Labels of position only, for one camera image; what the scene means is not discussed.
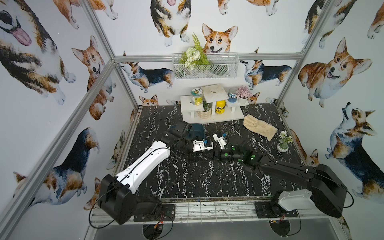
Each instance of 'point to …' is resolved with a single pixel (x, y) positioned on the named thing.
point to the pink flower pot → (243, 93)
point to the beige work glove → (260, 127)
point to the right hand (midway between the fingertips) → (205, 150)
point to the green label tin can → (197, 96)
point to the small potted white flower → (282, 146)
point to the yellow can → (220, 106)
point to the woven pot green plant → (206, 113)
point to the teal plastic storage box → (196, 130)
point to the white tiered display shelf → (215, 103)
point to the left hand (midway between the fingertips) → (202, 146)
